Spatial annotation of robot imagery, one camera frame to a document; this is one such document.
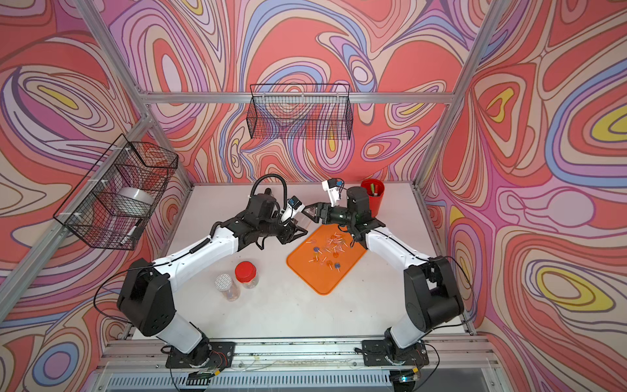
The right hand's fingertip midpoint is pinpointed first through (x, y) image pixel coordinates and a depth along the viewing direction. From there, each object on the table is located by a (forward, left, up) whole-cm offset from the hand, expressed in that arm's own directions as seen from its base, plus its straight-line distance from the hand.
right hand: (306, 215), depth 80 cm
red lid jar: (-14, +21, -14) cm, 29 cm away
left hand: (-2, +2, -4) cm, 4 cm away
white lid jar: (-18, +27, -10) cm, 34 cm away
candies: (+2, -11, -22) cm, 24 cm away
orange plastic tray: (-5, -7, -21) cm, 23 cm away
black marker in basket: (-7, +52, +4) cm, 52 cm away
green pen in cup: (+23, -28, -12) cm, 38 cm away
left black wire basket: (-1, +60, +8) cm, 61 cm away
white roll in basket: (-2, +50, +12) cm, 52 cm away
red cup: (+22, -29, -11) cm, 38 cm away
